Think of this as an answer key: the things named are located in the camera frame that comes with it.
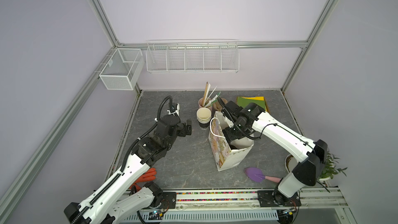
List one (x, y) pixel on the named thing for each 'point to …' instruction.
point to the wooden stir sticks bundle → (213, 96)
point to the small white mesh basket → (123, 69)
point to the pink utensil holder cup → (205, 102)
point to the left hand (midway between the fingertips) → (181, 120)
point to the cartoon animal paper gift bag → (226, 155)
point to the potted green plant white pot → (328, 171)
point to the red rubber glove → (150, 175)
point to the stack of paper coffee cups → (204, 115)
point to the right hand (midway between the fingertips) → (232, 138)
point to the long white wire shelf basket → (211, 56)
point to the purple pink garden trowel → (256, 174)
